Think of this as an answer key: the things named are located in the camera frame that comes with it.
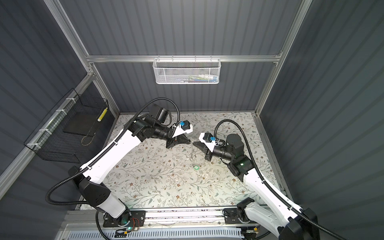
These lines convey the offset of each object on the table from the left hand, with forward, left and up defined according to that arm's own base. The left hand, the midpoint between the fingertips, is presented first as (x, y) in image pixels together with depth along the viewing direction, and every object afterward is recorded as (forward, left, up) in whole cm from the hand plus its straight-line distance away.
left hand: (188, 138), depth 70 cm
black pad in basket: (+12, +52, +1) cm, 53 cm away
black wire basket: (0, +61, +1) cm, 61 cm away
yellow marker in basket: (+21, +47, -2) cm, 51 cm away
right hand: (-3, -4, -1) cm, 5 cm away
